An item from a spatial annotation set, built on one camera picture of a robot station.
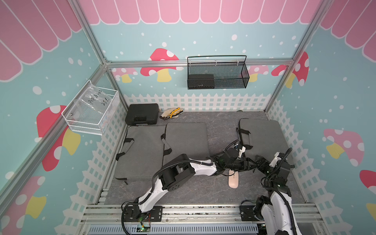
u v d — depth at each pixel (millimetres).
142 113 1117
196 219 731
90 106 710
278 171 630
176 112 1198
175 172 569
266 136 1002
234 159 703
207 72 969
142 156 917
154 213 746
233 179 835
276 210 527
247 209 755
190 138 993
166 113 1163
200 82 912
